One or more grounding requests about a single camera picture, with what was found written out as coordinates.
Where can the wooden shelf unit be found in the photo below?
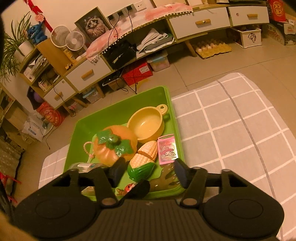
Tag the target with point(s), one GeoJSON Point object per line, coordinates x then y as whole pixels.
{"type": "Point", "coordinates": [44, 69]}

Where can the black bag on shelf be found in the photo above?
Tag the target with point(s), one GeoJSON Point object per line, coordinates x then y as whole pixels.
{"type": "Point", "coordinates": [119, 54]}

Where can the green plastic bin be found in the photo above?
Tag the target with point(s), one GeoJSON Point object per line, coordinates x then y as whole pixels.
{"type": "Point", "coordinates": [119, 114]}

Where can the wooden tv cabinet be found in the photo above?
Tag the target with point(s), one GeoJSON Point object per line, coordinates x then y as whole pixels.
{"type": "Point", "coordinates": [204, 18]}

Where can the pink checked cloth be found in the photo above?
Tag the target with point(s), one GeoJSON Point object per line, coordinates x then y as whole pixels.
{"type": "Point", "coordinates": [141, 19]}

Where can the clear storage box blue lid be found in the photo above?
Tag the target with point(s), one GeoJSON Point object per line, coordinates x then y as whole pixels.
{"type": "Point", "coordinates": [159, 62]}

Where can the grey checked table cloth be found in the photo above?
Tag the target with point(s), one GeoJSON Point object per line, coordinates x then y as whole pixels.
{"type": "Point", "coordinates": [227, 124]}

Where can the brown toy piece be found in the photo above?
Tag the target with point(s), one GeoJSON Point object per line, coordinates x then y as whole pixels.
{"type": "Point", "coordinates": [167, 179]}

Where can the red cardboard box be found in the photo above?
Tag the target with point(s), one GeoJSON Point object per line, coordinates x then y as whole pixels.
{"type": "Point", "coordinates": [136, 72]}

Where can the orange toy pumpkin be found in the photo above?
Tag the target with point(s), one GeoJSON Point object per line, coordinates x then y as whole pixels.
{"type": "Point", "coordinates": [115, 142]}

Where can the pink cartoon card pack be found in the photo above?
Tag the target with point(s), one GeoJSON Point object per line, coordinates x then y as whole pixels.
{"type": "Point", "coordinates": [167, 149]}

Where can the red gift box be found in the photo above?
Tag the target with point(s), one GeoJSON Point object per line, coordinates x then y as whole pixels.
{"type": "Point", "coordinates": [276, 10]}

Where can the white patterned storage box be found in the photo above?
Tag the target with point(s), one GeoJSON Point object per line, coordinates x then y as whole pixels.
{"type": "Point", "coordinates": [246, 36]}

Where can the cat picture frame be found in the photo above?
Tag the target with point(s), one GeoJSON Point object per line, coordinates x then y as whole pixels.
{"type": "Point", "coordinates": [93, 24]}

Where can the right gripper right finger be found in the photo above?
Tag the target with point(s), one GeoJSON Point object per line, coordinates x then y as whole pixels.
{"type": "Point", "coordinates": [193, 180]}

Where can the egg carton tray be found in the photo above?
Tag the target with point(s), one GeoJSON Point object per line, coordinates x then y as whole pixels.
{"type": "Point", "coordinates": [209, 48]}

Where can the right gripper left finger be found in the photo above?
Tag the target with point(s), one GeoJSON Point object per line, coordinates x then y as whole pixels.
{"type": "Point", "coordinates": [105, 179]}

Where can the clear cotton swab box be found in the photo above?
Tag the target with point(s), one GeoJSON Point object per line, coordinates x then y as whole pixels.
{"type": "Point", "coordinates": [86, 167]}

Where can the stack of papers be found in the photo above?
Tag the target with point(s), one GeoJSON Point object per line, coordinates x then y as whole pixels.
{"type": "Point", "coordinates": [154, 41]}

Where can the toy corn cob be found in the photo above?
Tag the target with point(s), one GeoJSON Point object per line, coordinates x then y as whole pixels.
{"type": "Point", "coordinates": [142, 164]}

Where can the potted green plant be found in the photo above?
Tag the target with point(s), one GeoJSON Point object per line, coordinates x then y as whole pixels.
{"type": "Point", "coordinates": [10, 65]}

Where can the orange round tin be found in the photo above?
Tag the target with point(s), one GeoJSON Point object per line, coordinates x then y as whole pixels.
{"type": "Point", "coordinates": [55, 117]}

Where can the blue stitch plush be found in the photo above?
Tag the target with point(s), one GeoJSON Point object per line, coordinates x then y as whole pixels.
{"type": "Point", "coordinates": [35, 33]}

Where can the yellow toy pot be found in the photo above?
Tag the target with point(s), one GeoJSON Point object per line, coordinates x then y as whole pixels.
{"type": "Point", "coordinates": [148, 123]}

